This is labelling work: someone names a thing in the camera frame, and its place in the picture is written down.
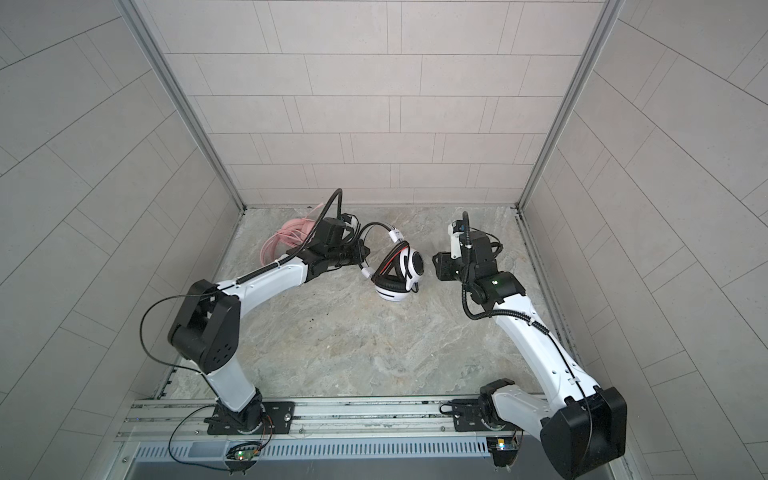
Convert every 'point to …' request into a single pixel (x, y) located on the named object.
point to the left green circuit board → (244, 455)
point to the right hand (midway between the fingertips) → (438, 257)
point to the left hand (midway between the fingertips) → (379, 246)
